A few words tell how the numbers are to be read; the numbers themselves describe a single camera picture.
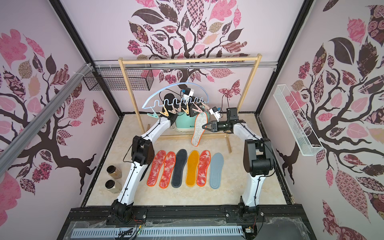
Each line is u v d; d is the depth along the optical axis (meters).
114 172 0.81
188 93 0.76
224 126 0.81
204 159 0.95
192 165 0.90
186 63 0.94
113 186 0.75
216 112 0.83
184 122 1.01
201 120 0.86
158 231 0.70
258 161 0.52
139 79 0.83
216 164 0.92
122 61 0.60
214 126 0.81
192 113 0.79
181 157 0.95
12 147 0.51
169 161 0.92
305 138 0.66
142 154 0.66
